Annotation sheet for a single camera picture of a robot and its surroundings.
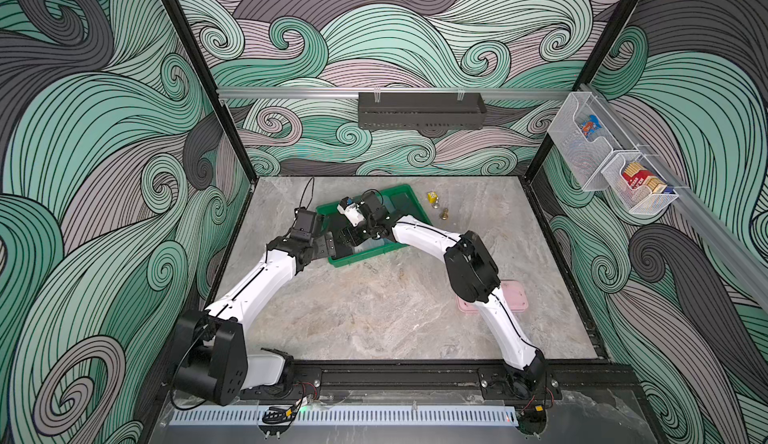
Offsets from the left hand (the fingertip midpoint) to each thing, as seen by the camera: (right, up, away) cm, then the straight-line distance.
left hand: (314, 242), depth 86 cm
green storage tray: (+27, +12, +22) cm, 37 cm away
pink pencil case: (+60, -15, 0) cm, 62 cm away
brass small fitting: (+44, +7, +21) cm, 49 cm away
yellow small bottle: (+39, +14, +25) cm, 48 cm away
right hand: (+9, +2, +11) cm, 14 cm away
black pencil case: (+9, +2, -1) cm, 10 cm away
